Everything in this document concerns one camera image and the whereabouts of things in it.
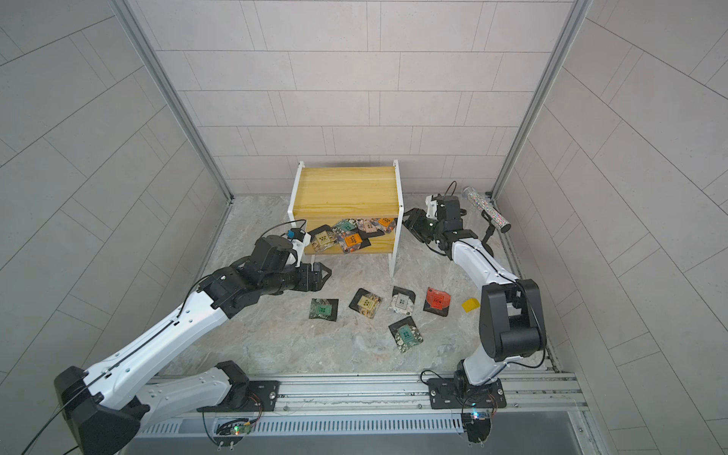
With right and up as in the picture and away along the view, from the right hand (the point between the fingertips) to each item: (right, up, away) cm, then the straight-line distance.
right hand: (401, 218), depth 87 cm
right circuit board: (+17, -50, -19) cm, 56 cm away
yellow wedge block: (+21, -27, 0) cm, 34 cm away
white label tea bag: (0, -26, 0) cm, 26 cm away
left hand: (-21, -14, -14) cm, 28 cm away
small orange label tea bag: (-4, -2, +2) cm, 5 cm away
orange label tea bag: (-15, -7, -4) cm, 17 cm away
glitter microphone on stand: (+28, 0, -2) cm, 28 cm away
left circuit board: (-41, -49, -21) cm, 67 cm away
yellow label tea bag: (-24, -6, -3) cm, 25 cm away
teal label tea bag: (-18, -2, 0) cm, 18 cm away
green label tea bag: (-24, -28, -1) cm, 37 cm away
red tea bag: (+11, -26, 0) cm, 28 cm away
